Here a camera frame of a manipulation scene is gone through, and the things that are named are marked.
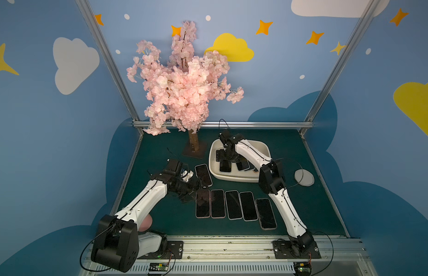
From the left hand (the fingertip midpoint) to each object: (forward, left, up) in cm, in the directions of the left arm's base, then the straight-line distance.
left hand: (202, 191), depth 81 cm
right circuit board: (-28, -45, -14) cm, 55 cm away
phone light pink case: (-3, -24, -12) cm, 27 cm away
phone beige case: (-7, -32, -10) cm, 34 cm away
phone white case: (-2, -16, -12) cm, 20 cm away
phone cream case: (+13, +1, -5) cm, 14 cm away
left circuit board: (-29, +17, -12) cm, 36 cm away
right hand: (+26, -12, -9) cm, 30 cm away
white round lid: (+15, -58, -12) cm, 61 cm away
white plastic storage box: (+33, -34, -6) cm, 48 cm away
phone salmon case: (+24, -12, -15) cm, 31 cm away
